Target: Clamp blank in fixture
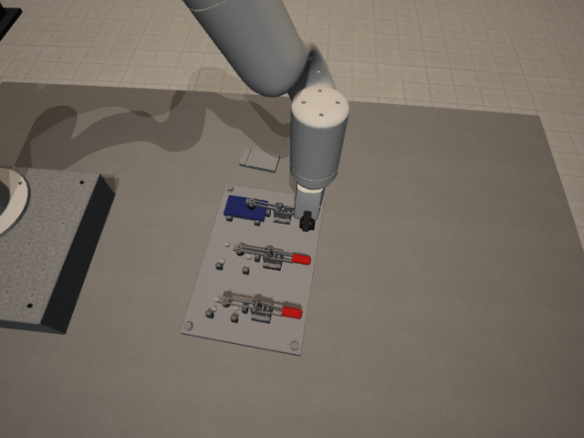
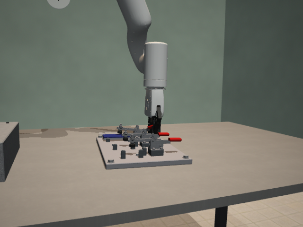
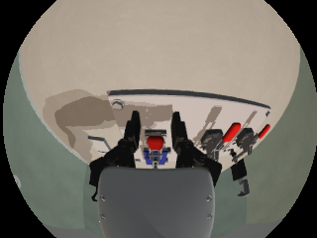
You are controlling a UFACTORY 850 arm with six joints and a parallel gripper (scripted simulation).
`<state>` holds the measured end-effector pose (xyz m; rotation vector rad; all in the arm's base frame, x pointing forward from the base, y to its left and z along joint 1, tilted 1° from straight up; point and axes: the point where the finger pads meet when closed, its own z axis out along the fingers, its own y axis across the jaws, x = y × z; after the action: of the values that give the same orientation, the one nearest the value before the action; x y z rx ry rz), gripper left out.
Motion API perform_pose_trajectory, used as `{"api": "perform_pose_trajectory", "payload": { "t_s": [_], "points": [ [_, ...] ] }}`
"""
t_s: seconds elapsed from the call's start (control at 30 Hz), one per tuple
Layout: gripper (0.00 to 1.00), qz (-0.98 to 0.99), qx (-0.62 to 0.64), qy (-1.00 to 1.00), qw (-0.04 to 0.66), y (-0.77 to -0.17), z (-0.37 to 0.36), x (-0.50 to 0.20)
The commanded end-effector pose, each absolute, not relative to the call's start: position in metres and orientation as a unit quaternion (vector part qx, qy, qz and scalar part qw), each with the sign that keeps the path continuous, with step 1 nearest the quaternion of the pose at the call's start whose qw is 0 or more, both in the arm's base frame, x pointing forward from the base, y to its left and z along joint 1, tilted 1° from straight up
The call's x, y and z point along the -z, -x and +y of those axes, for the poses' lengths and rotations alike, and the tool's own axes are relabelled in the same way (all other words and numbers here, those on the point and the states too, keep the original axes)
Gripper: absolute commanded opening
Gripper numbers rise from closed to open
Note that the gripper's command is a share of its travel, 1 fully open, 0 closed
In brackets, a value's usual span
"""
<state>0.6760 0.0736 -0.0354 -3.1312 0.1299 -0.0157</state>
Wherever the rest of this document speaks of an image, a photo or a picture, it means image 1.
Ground blue plate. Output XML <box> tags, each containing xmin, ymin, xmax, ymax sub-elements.
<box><xmin>224</xmin><ymin>195</ymin><xmax>266</xmax><ymax>222</ymax></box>

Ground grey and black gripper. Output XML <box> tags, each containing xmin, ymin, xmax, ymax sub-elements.
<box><xmin>294</xmin><ymin>183</ymin><xmax>327</xmax><ymax>232</ymax></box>

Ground grey toggle clamp with red handle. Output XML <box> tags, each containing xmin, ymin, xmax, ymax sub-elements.
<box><xmin>218</xmin><ymin>296</ymin><xmax>302</xmax><ymax>324</ymax></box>

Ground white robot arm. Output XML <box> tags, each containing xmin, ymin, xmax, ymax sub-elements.
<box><xmin>0</xmin><ymin>0</ymin><xmax>349</xmax><ymax>237</ymax></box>

